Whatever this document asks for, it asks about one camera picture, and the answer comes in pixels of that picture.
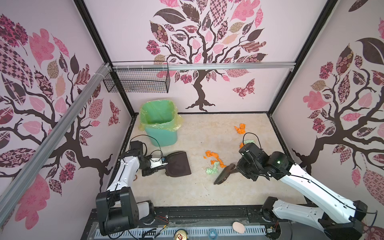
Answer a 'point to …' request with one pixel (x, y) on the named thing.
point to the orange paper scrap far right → (242, 130)
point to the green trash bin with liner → (160, 118)
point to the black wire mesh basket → (138, 77)
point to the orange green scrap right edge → (241, 145)
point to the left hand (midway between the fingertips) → (152, 167)
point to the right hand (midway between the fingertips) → (234, 167)
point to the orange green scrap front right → (214, 170)
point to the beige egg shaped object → (238, 227)
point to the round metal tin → (180, 234)
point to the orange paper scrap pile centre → (210, 153)
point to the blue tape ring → (212, 234)
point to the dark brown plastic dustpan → (178, 164)
